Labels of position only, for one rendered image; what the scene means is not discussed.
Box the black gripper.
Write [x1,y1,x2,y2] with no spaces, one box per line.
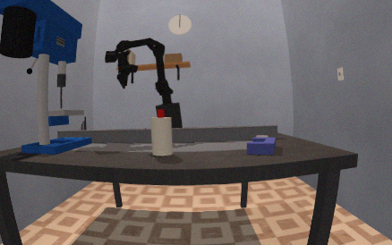
[117,60,132,89]

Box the blue block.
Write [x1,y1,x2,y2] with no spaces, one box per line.
[247,135,276,155]

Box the blue drill press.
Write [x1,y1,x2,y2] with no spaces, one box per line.
[0,0,92,155]

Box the white bottle with red cap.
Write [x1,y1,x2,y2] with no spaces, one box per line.
[150,109,173,156]

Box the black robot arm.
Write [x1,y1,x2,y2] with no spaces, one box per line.
[105,38,173,105]

